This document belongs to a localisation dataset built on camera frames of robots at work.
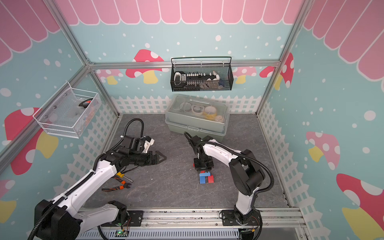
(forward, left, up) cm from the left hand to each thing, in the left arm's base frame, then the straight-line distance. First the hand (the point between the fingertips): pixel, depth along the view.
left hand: (159, 162), depth 78 cm
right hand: (0, -22, -10) cm, 24 cm away
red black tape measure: (+23, +39, +20) cm, 49 cm away
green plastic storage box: (+32, -20, +3) cm, 38 cm away
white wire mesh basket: (+17, +47, +17) cm, 53 cm away
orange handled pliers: (-10, +24, -14) cm, 29 cm away
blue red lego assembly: (-3, -23, -11) cm, 26 cm away
